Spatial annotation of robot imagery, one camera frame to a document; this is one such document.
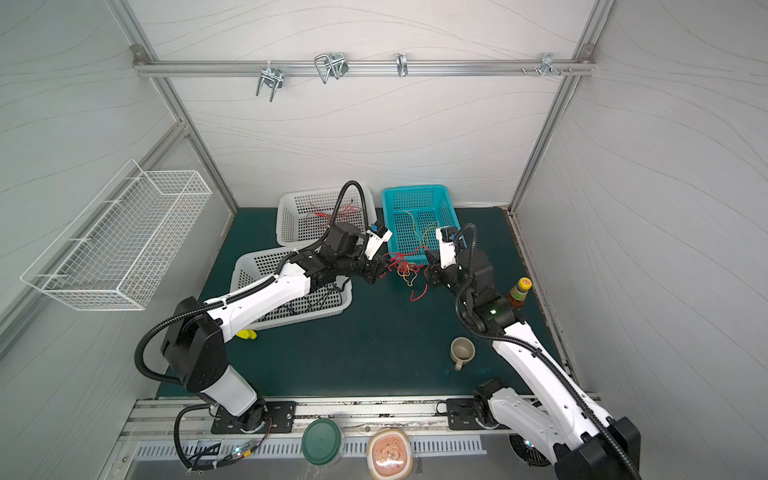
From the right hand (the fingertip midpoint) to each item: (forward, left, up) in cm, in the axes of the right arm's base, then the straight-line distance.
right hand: (434, 244), depth 74 cm
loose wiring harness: (-44, +44, -25) cm, 67 cm away
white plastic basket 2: (+5, +55, -20) cm, 58 cm away
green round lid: (-41, +24, -16) cm, 50 cm away
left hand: (-1, +10, -7) cm, 12 cm away
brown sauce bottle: (-6, -24, -13) cm, 28 cm away
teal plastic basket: (+33, +5, -24) cm, 41 cm away
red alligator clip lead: (+34, +41, -26) cm, 59 cm away
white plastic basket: (+32, +49, -26) cm, 65 cm away
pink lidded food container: (-42, +9, -24) cm, 49 cm away
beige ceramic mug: (-17, -10, -27) cm, 33 cm away
